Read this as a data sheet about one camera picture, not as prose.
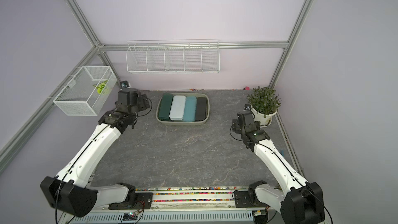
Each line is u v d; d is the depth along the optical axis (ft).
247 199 2.41
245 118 2.00
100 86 2.66
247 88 4.07
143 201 2.38
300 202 1.27
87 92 2.74
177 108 3.54
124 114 1.80
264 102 2.87
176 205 2.40
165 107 3.32
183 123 3.32
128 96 1.81
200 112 3.45
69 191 1.21
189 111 3.43
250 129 2.00
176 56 3.23
